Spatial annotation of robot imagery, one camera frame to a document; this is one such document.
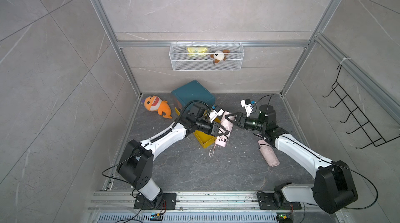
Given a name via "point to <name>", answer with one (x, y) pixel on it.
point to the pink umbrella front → (226, 122)
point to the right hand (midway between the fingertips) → (228, 118)
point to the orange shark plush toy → (154, 103)
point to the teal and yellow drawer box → (194, 93)
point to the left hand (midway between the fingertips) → (228, 131)
